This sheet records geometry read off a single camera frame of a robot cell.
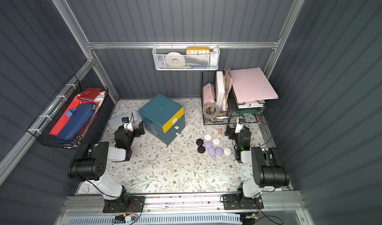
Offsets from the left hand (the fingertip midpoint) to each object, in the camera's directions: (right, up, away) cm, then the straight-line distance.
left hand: (136, 122), depth 93 cm
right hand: (+65, -4, +1) cm, 65 cm away
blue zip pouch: (-17, +3, -24) cm, 30 cm away
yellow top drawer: (+23, 0, -10) cm, 25 cm away
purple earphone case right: (+52, -18, -1) cm, 55 cm away
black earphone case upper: (+40, -13, +3) cm, 43 cm away
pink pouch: (+47, +19, +12) cm, 52 cm away
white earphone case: (+46, -10, +4) cm, 47 cm away
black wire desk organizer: (+77, +7, +8) cm, 77 cm away
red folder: (-22, +15, -13) cm, 30 cm away
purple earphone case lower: (+48, -18, -1) cm, 51 cm away
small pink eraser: (+55, -7, +9) cm, 56 cm away
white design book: (+53, +18, -3) cm, 56 cm away
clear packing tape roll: (+49, +7, +14) cm, 52 cm away
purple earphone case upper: (+46, -14, +1) cm, 48 cm away
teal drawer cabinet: (+20, +3, -13) cm, 24 cm away
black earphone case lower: (+41, -17, 0) cm, 45 cm away
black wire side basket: (-27, +5, -28) cm, 39 cm away
